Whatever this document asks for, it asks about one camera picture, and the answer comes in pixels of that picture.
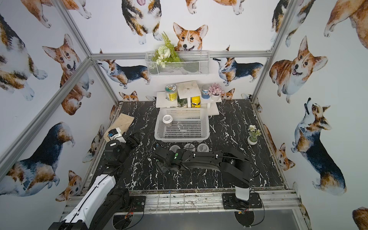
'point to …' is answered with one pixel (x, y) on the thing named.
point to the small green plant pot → (182, 102)
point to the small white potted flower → (252, 139)
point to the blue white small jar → (205, 89)
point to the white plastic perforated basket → (189, 124)
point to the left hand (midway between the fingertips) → (134, 130)
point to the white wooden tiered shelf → (186, 91)
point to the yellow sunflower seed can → (171, 92)
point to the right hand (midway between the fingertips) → (164, 155)
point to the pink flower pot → (215, 91)
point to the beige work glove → (123, 121)
